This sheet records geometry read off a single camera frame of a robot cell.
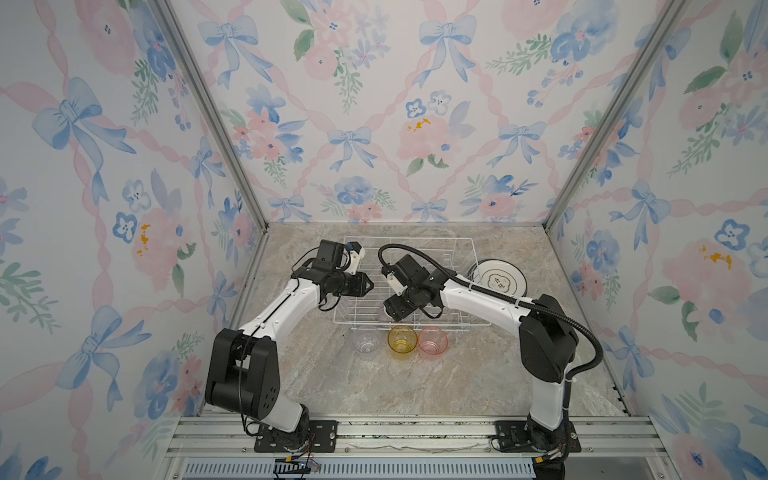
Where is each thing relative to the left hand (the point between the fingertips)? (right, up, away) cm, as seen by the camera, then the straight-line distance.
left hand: (370, 282), depth 86 cm
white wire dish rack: (-2, -10, +11) cm, 15 cm away
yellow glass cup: (+9, -18, +2) cm, 20 cm away
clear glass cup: (-2, -19, +4) cm, 19 cm away
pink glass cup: (+18, -18, +2) cm, 26 cm away
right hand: (+7, -6, +3) cm, 10 cm away
